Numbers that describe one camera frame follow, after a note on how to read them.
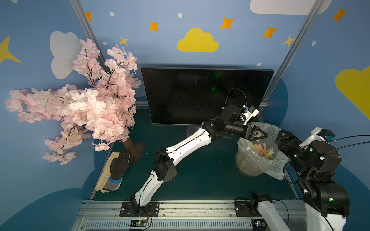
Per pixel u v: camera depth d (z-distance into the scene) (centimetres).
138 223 72
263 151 86
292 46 84
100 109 45
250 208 73
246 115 63
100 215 122
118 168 86
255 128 58
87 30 76
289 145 48
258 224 73
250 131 58
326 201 34
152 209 75
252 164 76
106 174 86
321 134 44
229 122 57
